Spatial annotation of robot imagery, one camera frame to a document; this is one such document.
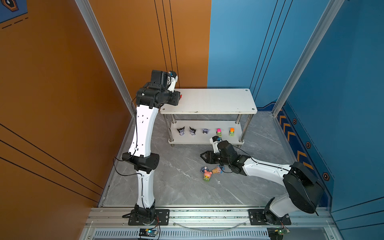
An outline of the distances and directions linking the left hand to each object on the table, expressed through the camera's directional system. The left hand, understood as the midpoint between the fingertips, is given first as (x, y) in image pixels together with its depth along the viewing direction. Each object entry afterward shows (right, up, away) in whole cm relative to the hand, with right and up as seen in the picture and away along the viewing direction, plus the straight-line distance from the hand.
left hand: (175, 93), depth 76 cm
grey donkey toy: (+16, -42, +11) cm, 46 cm away
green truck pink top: (+26, -20, +23) cm, 40 cm away
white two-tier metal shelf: (+32, -7, +44) cm, 55 cm away
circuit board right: (+49, -68, -5) cm, 84 cm away
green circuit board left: (-12, -67, -5) cm, 69 cm away
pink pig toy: (+17, -44, +7) cm, 48 cm away
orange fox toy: (+2, 0, +5) cm, 5 cm away
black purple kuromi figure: (+1, -20, +18) cm, 27 cm away
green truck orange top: (+34, -21, +22) cm, 45 cm away
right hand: (+13, -34, +8) cm, 37 cm away
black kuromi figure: (+8, -20, +19) cm, 29 cm away
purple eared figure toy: (+16, -20, +21) cm, 33 cm away
